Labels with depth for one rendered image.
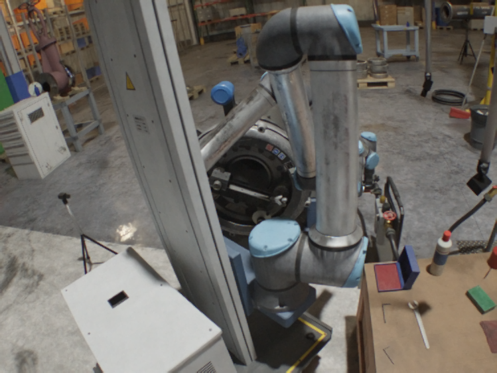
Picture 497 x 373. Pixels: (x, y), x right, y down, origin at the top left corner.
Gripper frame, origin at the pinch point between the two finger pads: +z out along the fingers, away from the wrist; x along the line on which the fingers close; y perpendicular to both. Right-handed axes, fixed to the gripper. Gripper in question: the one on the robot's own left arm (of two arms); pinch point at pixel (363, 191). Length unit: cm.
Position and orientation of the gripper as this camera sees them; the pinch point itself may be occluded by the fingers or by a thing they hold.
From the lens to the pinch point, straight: 198.8
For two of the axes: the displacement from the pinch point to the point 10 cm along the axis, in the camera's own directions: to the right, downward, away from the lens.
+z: 1.8, 8.3, 5.2
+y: 9.7, -0.5, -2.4
